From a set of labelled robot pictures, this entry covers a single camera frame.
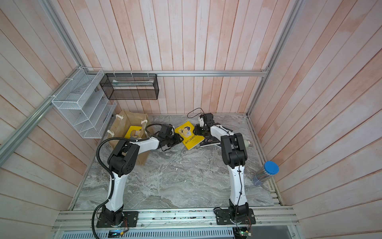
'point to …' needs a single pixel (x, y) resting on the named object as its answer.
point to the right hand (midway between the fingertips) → (195, 130)
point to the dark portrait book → (208, 140)
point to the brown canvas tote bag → (130, 126)
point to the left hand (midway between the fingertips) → (182, 141)
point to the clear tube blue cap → (270, 168)
